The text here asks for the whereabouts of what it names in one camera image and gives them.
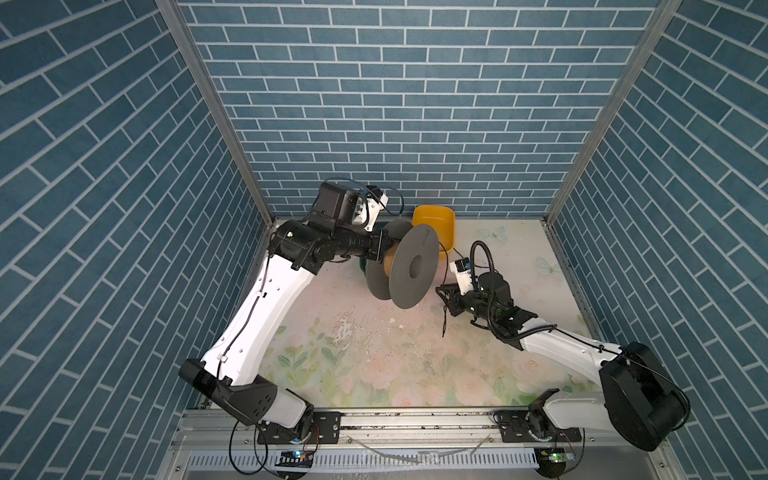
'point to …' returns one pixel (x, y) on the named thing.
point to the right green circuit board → (551, 461)
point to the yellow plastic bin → (441, 218)
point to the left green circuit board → (296, 458)
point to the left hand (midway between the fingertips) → (393, 241)
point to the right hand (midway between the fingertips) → (437, 285)
